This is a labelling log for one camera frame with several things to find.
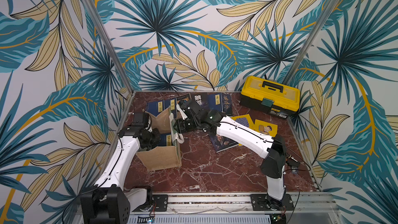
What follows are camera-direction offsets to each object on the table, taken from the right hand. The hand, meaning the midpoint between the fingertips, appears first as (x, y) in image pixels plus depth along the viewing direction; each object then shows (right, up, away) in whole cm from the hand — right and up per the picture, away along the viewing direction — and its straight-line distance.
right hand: (175, 126), depth 75 cm
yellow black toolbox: (+57, +14, +20) cm, 62 cm away
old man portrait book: (+25, -12, +17) cm, 32 cm away
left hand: (-9, -8, +5) cm, 13 cm away
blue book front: (-8, -10, +17) cm, 21 cm away
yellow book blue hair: (+42, 0, +28) cm, 51 cm away
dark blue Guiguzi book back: (+32, +12, +37) cm, 50 cm away
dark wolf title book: (+13, +15, +38) cm, 43 cm away
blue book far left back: (-19, +9, +32) cm, 38 cm away
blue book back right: (+23, +13, +35) cm, 43 cm away
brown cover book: (+1, +17, +38) cm, 42 cm away
